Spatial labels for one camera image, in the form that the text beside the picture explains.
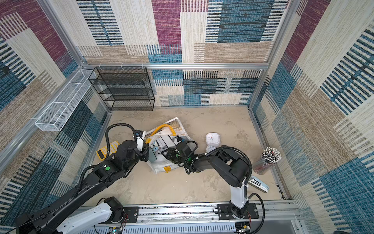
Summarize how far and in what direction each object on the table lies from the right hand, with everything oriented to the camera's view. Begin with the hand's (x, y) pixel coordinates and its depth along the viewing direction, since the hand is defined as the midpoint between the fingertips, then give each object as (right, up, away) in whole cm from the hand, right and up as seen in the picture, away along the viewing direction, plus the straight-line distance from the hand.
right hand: (164, 155), depth 89 cm
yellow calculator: (-41, 0, +5) cm, 41 cm away
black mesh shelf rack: (-34, +45, +21) cm, 60 cm away
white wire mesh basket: (-50, +22, -19) cm, 58 cm away
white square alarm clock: (+31, +8, +10) cm, 33 cm away
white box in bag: (-1, +7, +4) cm, 9 cm away
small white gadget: (+27, +3, +5) cm, 28 cm away
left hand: (-6, +9, -13) cm, 16 cm away
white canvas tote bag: (+5, +17, -2) cm, 18 cm away
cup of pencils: (+55, +3, -15) cm, 57 cm away
